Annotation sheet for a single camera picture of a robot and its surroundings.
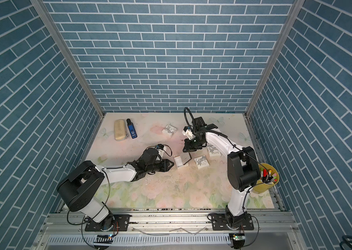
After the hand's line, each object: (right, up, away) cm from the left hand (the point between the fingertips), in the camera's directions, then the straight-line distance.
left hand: (176, 165), depth 88 cm
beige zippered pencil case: (-40, +20, +19) cm, 48 cm away
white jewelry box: (+23, +7, +8) cm, 26 cm away
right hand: (+6, +9, +1) cm, 10 cm away
